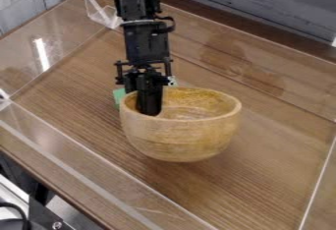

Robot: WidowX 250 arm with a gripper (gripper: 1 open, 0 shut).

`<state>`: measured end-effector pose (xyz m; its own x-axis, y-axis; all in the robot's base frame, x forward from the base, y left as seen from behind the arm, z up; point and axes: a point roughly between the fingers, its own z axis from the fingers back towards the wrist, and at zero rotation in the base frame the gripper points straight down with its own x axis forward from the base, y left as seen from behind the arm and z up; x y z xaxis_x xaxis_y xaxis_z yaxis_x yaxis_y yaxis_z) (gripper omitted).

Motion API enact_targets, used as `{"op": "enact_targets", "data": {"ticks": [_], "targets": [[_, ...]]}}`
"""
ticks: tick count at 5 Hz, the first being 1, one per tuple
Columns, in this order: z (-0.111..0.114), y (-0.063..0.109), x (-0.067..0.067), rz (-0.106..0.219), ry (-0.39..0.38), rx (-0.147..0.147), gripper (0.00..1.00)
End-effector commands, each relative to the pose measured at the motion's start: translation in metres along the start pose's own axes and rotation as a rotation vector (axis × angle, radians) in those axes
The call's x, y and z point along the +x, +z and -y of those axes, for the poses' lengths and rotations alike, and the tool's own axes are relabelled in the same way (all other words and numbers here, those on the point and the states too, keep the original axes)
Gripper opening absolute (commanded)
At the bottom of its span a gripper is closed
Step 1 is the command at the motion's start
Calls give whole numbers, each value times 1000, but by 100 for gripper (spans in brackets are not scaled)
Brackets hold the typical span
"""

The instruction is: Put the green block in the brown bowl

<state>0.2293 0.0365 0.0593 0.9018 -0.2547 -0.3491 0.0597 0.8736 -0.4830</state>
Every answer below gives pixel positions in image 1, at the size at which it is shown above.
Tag clear acrylic corner bracket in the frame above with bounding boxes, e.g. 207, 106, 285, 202
83, 0, 122, 29

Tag black cable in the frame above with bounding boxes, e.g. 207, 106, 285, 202
0, 201, 34, 230

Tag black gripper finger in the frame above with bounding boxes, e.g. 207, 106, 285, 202
123, 73, 137, 93
134, 70, 174, 116

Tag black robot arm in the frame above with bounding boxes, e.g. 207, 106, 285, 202
114, 0, 175, 116

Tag black metal bracket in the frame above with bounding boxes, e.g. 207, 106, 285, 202
27, 197, 75, 230

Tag clear acrylic tray walls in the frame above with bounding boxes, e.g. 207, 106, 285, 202
0, 0, 336, 230

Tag green block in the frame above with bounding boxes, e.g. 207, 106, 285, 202
111, 76, 178, 111

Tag brown wooden bowl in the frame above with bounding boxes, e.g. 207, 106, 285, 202
119, 87, 242, 162

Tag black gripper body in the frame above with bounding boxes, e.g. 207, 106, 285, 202
115, 17, 175, 85

